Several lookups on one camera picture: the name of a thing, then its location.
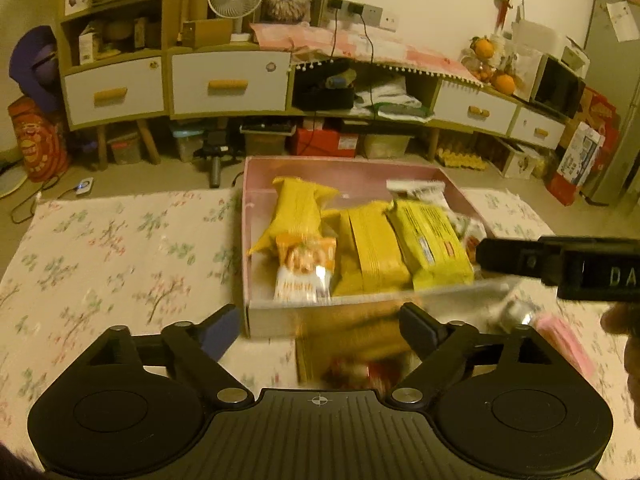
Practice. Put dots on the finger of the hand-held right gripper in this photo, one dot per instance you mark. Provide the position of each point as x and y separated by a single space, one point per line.
510 257

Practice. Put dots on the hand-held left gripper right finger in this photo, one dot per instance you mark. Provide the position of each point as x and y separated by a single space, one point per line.
419 332

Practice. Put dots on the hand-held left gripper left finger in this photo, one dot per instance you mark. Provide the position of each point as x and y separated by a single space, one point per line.
222 330

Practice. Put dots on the white nut packet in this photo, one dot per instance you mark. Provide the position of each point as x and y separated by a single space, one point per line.
465 232
425 192

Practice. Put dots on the clear white pastry packet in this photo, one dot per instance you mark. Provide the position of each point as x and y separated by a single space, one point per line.
515 315

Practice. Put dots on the golden brown snack packet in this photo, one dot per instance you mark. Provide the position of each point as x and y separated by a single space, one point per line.
360 340

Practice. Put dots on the pink wafer packet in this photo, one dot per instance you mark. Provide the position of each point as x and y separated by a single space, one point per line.
562 340

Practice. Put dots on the red snack packet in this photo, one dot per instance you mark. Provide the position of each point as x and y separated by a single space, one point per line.
350 372

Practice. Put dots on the yellow snack packet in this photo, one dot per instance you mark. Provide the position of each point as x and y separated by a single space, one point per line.
430 240

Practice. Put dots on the yellow pastry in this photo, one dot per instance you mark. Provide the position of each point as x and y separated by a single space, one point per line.
370 245
297 205

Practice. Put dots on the orange lotus chip packet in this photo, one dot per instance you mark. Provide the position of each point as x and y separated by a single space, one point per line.
302 265

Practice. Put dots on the pink cardboard box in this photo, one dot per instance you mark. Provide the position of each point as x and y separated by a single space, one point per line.
350 175

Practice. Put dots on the person's right hand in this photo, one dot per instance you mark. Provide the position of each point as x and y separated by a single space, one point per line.
622 319

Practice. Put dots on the white printed box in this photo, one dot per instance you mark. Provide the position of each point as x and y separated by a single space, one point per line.
517 160

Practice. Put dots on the yellow egg tray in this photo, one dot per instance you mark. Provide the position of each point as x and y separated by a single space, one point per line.
462 159

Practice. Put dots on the colourful printed carton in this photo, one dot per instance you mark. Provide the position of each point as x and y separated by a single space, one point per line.
575 160

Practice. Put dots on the small white drawer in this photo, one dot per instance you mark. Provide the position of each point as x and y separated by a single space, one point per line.
525 125

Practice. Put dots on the grey refrigerator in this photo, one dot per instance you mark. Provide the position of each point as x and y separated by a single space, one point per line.
615 110

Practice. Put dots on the clear plastic storage bin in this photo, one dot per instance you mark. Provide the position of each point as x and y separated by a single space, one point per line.
387 147

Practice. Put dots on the white drawer two knobs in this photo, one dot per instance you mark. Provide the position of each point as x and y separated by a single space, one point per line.
450 102

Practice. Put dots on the black handheld device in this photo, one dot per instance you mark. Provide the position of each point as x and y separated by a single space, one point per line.
215 160

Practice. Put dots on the orange fruit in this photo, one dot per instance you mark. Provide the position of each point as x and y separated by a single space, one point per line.
503 84
484 47

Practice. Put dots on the microwave oven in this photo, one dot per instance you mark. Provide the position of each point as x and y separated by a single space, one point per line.
555 85

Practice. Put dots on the small bin with blue lid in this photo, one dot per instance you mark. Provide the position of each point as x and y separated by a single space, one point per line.
187 145

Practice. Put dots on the clear container of small oranges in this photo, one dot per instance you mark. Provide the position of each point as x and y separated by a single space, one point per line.
482 71

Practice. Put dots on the storage bin with keyboard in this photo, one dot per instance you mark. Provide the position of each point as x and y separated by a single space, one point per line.
267 142

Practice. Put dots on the green white folded bags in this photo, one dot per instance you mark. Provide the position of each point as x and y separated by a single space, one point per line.
392 102

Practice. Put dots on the small white floor device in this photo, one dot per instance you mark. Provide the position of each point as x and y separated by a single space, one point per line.
85 186

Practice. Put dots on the small bin with red lid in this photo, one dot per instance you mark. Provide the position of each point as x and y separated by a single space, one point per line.
125 150

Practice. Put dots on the red box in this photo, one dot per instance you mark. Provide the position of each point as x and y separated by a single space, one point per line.
325 142

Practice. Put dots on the white foam box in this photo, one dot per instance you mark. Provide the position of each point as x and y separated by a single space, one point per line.
537 35

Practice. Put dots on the pink cabinet cloth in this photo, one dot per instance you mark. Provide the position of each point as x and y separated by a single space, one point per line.
400 57

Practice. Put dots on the low wooden cabinet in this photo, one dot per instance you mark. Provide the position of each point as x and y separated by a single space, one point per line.
325 112

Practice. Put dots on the wide white drawer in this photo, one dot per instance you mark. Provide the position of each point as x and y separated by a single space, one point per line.
200 72

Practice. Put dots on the white round floor plate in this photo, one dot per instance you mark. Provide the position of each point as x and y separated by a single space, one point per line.
10 182

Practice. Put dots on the orange printed bag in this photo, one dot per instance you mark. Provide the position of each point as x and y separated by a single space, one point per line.
35 145

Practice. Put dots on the white shelf cabinet drawer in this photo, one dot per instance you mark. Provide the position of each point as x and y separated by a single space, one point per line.
85 90

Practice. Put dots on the small cardboard box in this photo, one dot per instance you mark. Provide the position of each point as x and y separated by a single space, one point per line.
207 34

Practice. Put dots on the tall wooden shelf cabinet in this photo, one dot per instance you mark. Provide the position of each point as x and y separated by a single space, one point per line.
115 11

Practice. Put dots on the white wall socket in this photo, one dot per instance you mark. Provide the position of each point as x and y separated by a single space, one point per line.
391 21

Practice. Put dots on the wall outlet with plugs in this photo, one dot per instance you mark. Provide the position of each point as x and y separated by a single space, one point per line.
345 7

